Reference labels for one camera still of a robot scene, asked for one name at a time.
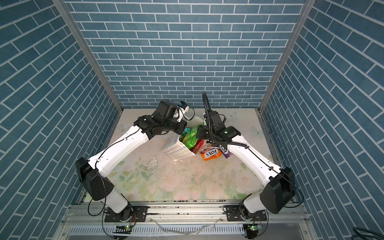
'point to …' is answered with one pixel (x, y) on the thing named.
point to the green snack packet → (189, 137)
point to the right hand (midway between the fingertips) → (196, 129)
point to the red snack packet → (200, 144)
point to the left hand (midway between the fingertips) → (187, 123)
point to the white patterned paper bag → (177, 149)
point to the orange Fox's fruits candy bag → (210, 153)
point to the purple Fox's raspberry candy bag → (225, 152)
